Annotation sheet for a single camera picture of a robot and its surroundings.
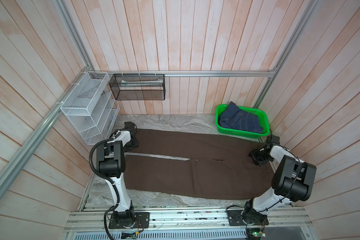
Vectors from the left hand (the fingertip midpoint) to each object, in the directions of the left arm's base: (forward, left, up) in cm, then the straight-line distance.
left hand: (131, 148), depth 100 cm
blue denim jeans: (+24, -73, +6) cm, 77 cm away
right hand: (-7, -78, +2) cm, 78 cm away
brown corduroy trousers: (-13, -58, +1) cm, 59 cm away
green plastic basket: (+20, -94, +8) cm, 96 cm away
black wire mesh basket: (+36, -4, +25) cm, 44 cm away
